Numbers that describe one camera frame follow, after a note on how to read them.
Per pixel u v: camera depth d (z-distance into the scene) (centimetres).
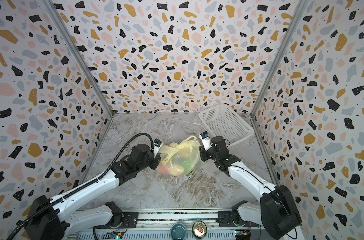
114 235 70
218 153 65
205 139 73
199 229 63
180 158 86
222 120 117
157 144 69
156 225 73
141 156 60
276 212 41
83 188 46
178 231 70
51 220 38
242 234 72
